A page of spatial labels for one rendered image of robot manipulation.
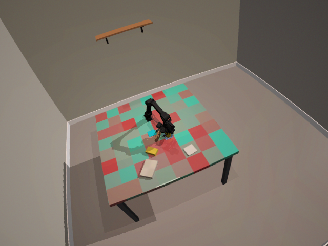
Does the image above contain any brown wooden plank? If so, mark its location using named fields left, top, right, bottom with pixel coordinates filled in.
left=155, top=129, right=161, bottom=142

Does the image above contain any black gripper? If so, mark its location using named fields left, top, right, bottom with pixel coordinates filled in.
left=156, top=122, right=175, bottom=134

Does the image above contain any yellow flat block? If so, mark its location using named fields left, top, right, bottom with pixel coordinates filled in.
left=145, top=147, right=158, bottom=156

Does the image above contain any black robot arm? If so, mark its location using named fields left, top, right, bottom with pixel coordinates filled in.
left=144, top=98, right=175, bottom=133

